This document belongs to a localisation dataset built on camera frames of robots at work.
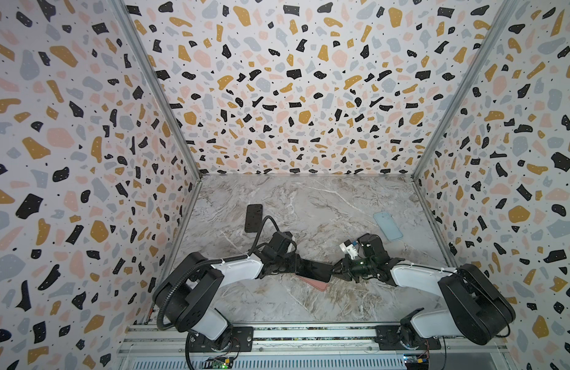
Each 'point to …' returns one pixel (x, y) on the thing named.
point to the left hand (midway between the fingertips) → (302, 262)
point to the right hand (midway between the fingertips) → (326, 269)
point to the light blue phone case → (389, 225)
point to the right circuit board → (414, 361)
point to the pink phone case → (320, 285)
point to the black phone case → (253, 218)
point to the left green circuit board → (219, 363)
